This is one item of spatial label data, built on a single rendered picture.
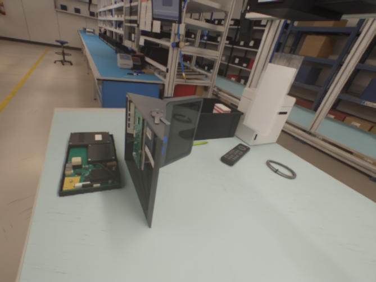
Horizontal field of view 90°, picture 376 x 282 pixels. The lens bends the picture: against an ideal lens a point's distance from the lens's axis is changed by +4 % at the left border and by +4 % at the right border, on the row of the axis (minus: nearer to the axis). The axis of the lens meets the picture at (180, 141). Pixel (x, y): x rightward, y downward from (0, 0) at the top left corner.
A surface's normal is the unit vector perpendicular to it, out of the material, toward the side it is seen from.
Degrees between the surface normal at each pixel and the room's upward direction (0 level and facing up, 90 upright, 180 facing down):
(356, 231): 0
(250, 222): 0
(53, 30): 90
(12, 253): 0
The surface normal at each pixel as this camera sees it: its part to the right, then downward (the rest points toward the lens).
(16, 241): 0.17, -0.86
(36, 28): 0.44, 0.50
